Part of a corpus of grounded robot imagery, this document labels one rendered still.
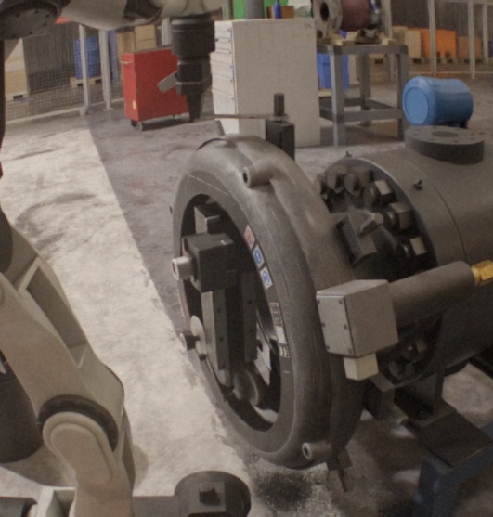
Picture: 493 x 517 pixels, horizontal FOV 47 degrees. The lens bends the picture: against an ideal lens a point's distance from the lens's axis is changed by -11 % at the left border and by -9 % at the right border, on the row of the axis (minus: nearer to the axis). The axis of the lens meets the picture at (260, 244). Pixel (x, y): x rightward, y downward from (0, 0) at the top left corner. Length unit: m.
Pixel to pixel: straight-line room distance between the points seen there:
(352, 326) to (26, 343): 0.50
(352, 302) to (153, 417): 1.24
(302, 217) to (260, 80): 4.08
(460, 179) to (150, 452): 1.20
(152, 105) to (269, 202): 5.52
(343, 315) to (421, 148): 0.64
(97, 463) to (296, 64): 4.49
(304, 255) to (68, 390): 0.45
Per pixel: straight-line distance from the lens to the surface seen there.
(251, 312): 1.39
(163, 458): 1.88
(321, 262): 1.02
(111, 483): 1.05
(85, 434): 0.97
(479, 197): 1.41
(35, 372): 0.98
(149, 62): 6.49
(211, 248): 1.18
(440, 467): 1.46
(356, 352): 0.94
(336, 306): 0.94
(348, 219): 1.04
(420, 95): 1.75
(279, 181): 1.08
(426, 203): 1.30
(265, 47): 5.07
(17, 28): 0.72
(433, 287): 1.03
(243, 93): 5.05
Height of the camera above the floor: 1.25
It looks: 22 degrees down
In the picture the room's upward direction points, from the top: 3 degrees counter-clockwise
